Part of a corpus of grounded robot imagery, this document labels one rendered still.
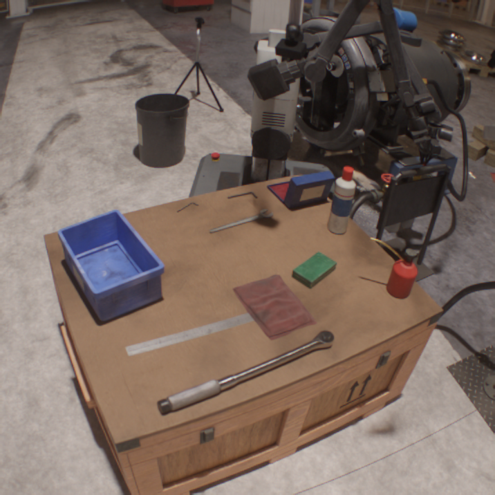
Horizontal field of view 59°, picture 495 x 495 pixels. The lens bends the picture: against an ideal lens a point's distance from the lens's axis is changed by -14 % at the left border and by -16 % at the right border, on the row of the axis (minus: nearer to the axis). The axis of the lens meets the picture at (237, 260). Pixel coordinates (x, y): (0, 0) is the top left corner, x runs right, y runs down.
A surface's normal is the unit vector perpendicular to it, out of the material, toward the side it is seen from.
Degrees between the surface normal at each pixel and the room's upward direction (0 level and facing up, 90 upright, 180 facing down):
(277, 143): 90
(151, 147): 93
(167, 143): 93
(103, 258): 0
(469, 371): 0
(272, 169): 90
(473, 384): 0
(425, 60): 42
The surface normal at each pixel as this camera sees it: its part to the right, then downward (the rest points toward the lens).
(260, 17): 0.36, 0.62
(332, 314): 0.07, -0.77
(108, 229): 0.57, 0.55
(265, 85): -0.08, 0.63
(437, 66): 0.39, -0.04
